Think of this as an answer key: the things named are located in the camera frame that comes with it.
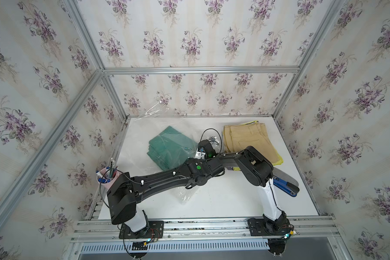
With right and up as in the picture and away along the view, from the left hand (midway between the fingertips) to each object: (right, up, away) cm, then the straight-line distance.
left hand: (199, 170), depth 79 cm
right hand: (-2, +9, +22) cm, 24 cm away
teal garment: (-17, +9, +18) cm, 26 cm away
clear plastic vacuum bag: (-36, +24, +34) cm, 56 cm away
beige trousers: (+22, +16, +11) cm, 30 cm away
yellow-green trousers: (+43, +4, +5) cm, 43 cm away
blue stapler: (+46, -10, +5) cm, 47 cm away
